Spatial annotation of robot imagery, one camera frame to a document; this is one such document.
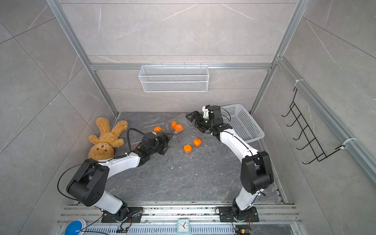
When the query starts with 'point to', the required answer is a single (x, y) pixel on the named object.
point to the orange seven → (139, 147)
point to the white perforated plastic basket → (242, 122)
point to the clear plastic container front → (191, 143)
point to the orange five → (157, 129)
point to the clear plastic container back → (181, 120)
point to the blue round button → (74, 228)
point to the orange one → (197, 142)
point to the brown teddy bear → (103, 147)
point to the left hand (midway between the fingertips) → (174, 137)
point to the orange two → (187, 148)
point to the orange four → (174, 123)
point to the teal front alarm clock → (183, 226)
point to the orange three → (178, 128)
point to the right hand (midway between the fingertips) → (191, 120)
